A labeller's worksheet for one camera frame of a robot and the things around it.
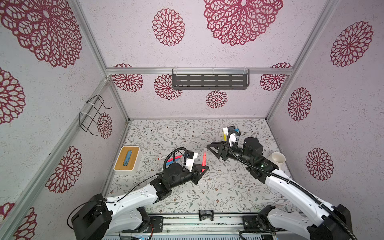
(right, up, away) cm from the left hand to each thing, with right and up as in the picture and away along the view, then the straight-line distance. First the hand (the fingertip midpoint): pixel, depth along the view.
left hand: (206, 169), depth 73 cm
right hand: (+1, +13, -5) cm, 14 cm away
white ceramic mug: (+47, +1, +20) cm, 51 cm away
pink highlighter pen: (+1, -1, +27) cm, 27 cm away
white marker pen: (-29, +1, +24) cm, 37 cm away
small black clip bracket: (-1, -24, +2) cm, 24 cm away
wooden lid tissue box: (-46, +1, +19) cm, 50 cm away
